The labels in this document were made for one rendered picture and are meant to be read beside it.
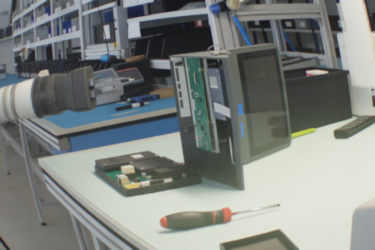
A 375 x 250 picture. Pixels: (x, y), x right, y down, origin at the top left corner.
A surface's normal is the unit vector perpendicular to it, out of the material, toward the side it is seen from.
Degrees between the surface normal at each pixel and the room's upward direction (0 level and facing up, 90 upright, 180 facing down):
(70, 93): 90
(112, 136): 90
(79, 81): 90
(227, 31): 90
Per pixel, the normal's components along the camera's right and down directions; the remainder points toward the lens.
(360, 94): -0.92, 0.18
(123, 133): 0.35, 0.08
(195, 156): -0.18, 0.16
